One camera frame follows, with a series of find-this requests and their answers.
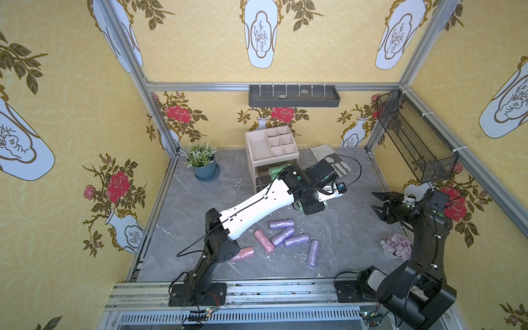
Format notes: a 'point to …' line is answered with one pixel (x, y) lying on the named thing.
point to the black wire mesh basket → (424, 152)
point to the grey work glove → (325, 152)
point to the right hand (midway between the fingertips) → (372, 196)
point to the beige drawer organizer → (269, 148)
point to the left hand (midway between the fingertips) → (317, 203)
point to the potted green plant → (201, 157)
